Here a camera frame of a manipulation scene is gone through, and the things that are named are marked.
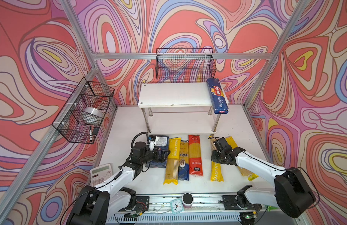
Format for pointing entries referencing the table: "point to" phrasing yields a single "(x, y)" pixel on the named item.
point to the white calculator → (99, 174)
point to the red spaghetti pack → (195, 160)
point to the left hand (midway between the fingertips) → (165, 150)
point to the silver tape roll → (94, 111)
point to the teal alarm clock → (177, 206)
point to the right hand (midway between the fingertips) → (215, 161)
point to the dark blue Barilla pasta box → (162, 143)
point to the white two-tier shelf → (177, 108)
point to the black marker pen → (90, 133)
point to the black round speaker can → (187, 199)
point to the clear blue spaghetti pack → (184, 167)
